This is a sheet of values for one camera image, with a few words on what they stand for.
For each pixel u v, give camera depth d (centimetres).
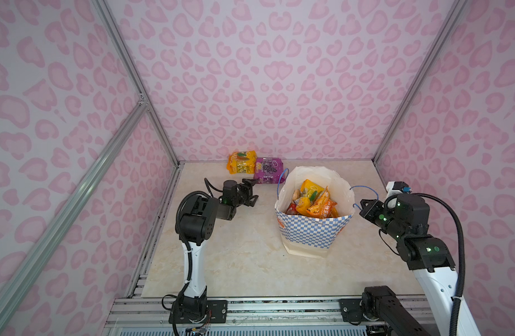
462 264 44
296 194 95
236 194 88
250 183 95
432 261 44
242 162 113
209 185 97
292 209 90
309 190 88
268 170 108
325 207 82
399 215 52
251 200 100
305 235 75
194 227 57
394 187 61
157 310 75
